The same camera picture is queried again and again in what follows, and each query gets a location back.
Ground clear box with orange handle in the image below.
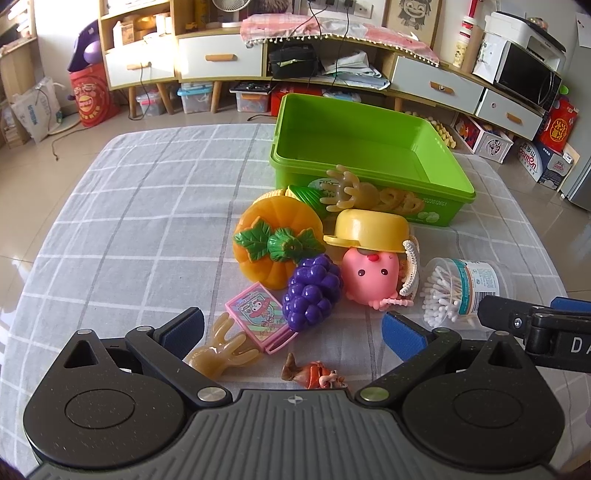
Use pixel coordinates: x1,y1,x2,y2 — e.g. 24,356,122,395
230,82,273,113

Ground black microwave oven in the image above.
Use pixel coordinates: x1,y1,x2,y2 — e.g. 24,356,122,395
494,41,563,112

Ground white printer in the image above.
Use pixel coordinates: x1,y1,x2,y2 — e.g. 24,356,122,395
484,10,568,70

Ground framed cartoon picture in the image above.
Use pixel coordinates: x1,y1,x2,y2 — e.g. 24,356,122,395
382,0,444,47

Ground black bag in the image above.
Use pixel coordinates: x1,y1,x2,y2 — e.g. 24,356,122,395
269,44,319,79

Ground tray of eggs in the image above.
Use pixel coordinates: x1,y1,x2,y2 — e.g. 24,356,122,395
402,111,458,148

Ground white shopping bag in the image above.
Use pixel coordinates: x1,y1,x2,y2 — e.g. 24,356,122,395
11,76,63,144

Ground green plastic storage box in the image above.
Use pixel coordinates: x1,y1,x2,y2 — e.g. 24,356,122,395
269,93,476,228

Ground grey refrigerator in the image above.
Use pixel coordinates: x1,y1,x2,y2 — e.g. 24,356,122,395
561,120,591,213

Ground red gift box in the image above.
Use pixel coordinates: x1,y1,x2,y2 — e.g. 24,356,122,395
536,99,580,153

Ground white desk fan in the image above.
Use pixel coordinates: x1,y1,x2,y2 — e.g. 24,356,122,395
211,0,252,24

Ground pink octopus toy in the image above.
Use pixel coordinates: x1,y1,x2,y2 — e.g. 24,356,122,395
341,247,411,311

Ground yellow toy bowl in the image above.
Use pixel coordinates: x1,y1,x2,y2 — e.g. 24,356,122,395
323,209,411,254

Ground red printed bucket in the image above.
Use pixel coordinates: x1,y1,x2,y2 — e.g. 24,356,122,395
69,65,122,127

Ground wall power outlets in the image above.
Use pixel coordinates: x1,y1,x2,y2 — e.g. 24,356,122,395
308,0,376,12

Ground orange toy pumpkin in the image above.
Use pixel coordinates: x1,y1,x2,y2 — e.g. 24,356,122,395
232,198,326,291

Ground white toy fishbone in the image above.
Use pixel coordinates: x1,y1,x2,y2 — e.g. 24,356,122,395
398,239,422,297

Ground pink toy card box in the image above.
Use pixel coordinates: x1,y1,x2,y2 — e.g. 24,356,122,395
225,282,297,355

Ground toy corn cob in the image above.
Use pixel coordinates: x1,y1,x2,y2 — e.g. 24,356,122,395
285,184,329,217

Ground tall printed bottle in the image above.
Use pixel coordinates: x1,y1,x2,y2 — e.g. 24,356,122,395
452,14,478,70

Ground pile of papers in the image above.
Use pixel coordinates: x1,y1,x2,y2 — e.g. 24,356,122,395
321,50,392,90

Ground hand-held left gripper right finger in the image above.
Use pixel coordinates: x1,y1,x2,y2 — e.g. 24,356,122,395
353,310,525,409

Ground grey checked tablecloth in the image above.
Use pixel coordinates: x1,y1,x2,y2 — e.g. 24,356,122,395
0,124,573,462

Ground clear box with pink contents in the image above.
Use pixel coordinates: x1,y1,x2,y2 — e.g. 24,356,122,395
136,88,167,117

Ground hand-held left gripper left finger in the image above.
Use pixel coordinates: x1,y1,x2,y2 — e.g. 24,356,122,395
62,307,234,409

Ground clear cotton swab jar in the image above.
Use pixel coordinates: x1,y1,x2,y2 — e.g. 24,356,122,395
421,257,514,329

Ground white printed carton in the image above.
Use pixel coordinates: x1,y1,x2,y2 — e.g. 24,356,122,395
515,138,573,190

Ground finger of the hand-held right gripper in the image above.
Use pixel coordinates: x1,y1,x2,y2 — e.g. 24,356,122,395
550,296,591,317
477,295,555,341

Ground small brown toy figurine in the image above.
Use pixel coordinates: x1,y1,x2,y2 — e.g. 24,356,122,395
281,353,345,391

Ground purple exercise ball bag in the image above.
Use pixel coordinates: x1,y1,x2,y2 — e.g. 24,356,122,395
67,19,102,72

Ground clear box with blue lid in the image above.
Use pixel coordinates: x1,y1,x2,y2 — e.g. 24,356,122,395
178,83,214,114

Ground wooden side shelf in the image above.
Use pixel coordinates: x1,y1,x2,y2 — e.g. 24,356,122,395
0,0,40,148

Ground wooden white-drawer TV cabinet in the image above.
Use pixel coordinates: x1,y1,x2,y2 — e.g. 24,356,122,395
98,0,565,141

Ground pink checked tasselled cloth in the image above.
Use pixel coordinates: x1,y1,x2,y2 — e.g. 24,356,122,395
240,14,441,65

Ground purple toy grapes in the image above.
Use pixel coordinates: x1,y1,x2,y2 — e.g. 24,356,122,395
283,254,345,332

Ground white paper sheet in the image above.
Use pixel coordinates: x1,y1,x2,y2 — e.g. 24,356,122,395
472,34,509,84

